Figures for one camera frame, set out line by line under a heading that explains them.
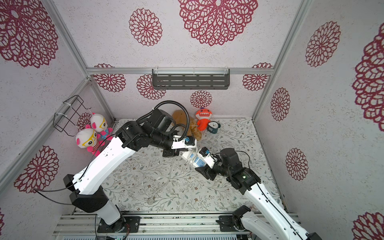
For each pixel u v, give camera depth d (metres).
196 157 0.70
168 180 0.90
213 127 1.09
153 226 0.75
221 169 0.60
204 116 1.14
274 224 0.42
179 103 0.47
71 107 0.78
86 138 0.83
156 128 0.47
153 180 0.90
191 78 0.96
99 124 0.93
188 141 0.50
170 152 0.54
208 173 0.62
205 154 0.60
